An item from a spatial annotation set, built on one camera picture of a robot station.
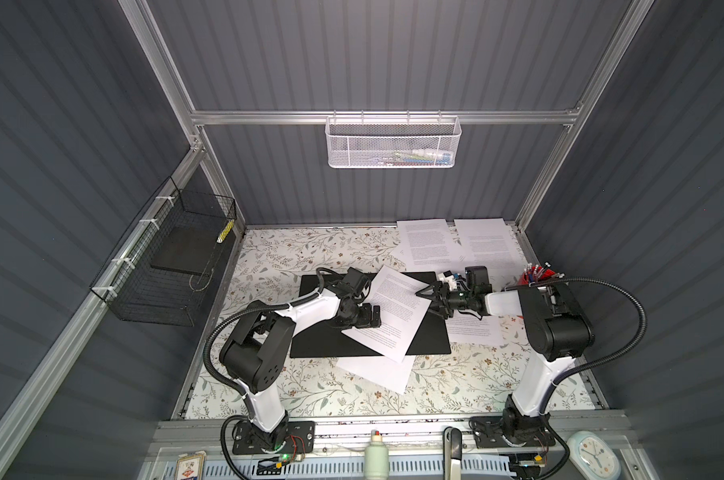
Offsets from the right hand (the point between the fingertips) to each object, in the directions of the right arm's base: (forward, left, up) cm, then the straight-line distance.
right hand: (423, 303), depth 93 cm
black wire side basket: (-6, +67, +26) cm, 72 cm away
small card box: (-42, +59, -2) cm, 73 cm away
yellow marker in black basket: (+9, +56, +24) cm, 62 cm away
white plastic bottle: (-41, +15, +3) cm, 44 cm away
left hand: (-6, +17, -2) cm, 18 cm away
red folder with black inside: (-11, +30, -3) cm, 32 cm away
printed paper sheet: (-1, +6, -2) cm, 7 cm away
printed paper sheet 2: (+29, -6, -5) cm, 30 cm away
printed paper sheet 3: (+30, -31, -6) cm, 43 cm away
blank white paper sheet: (-19, +14, -5) cm, 24 cm away
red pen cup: (+4, -31, +10) cm, 33 cm away
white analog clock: (-40, -35, -2) cm, 53 cm away
